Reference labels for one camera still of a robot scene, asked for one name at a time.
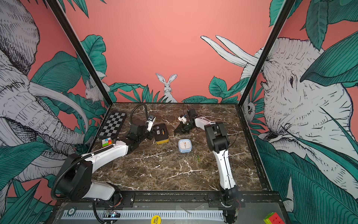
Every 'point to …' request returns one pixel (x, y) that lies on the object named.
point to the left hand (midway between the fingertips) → (153, 124)
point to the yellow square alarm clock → (161, 133)
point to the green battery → (198, 158)
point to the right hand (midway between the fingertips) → (175, 129)
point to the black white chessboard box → (113, 125)
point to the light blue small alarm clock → (185, 145)
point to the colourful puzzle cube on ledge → (273, 218)
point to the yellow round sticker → (156, 219)
